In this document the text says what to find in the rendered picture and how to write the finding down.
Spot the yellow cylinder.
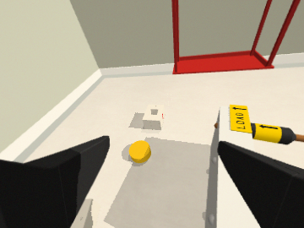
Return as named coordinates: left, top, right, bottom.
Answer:
left=129, top=140, right=151, bottom=163

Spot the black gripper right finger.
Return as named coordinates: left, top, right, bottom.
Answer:
left=217, top=141, right=304, bottom=228

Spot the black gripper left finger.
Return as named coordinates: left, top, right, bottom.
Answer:
left=0, top=135, right=110, bottom=228

